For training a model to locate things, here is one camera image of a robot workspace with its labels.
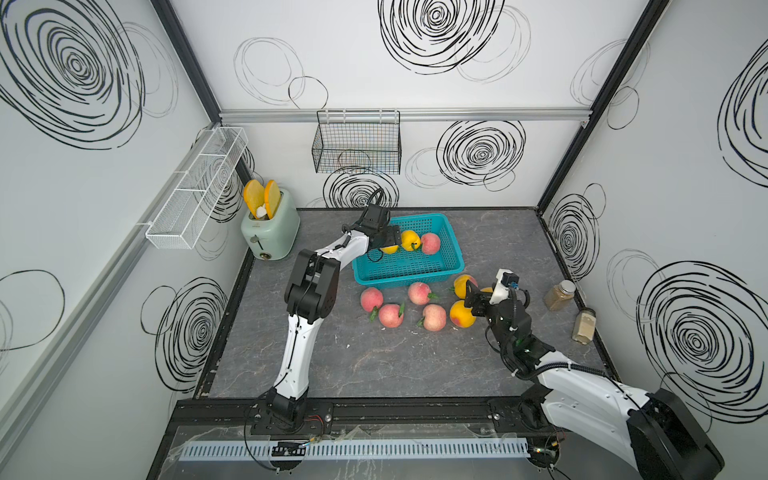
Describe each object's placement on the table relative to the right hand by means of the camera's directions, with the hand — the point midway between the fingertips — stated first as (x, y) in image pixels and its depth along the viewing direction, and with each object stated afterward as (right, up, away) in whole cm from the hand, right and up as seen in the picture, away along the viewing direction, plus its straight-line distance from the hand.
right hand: (481, 285), depth 83 cm
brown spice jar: (+25, -4, +4) cm, 25 cm away
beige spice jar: (+32, -13, +4) cm, 34 cm away
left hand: (-26, +13, +23) cm, 37 cm away
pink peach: (-12, +11, +19) cm, 25 cm away
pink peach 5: (-13, -10, +2) cm, 16 cm away
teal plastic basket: (-30, +2, +19) cm, 35 cm away
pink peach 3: (-26, -9, +2) cm, 27 cm away
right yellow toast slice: (-64, +26, +13) cm, 70 cm away
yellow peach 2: (-25, +9, +18) cm, 33 cm away
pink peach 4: (-17, -4, +8) cm, 19 cm away
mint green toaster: (-63, +13, +13) cm, 66 cm away
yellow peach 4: (-1, 0, -9) cm, 9 cm away
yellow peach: (-18, +13, +20) cm, 30 cm away
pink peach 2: (-31, -5, +6) cm, 32 cm away
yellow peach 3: (-5, -9, +2) cm, 11 cm away
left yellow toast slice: (-69, +26, +12) cm, 75 cm away
